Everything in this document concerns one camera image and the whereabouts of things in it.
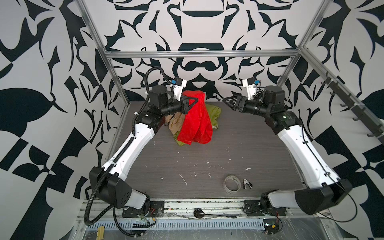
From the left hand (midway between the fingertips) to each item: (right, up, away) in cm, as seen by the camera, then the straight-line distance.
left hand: (198, 95), depth 67 cm
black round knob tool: (+1, -55, +4) cm, 55 cm away
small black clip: (+26, -44, +16) cm, 54 cm away
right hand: (+13, -2, -1) cm, 13 cm away
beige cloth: (-14, -12, +35) cm, 40 cm away
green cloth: (+13, -6, +41) cm, 44 cm away
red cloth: (0, -14, +7) cm, 16 cm away
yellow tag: (-44, -61, +1) cm, 75 cm away
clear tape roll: (+17, -47, +10) cm, 51 cm away
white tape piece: (+61, -56, +7) cm, 84 cm away
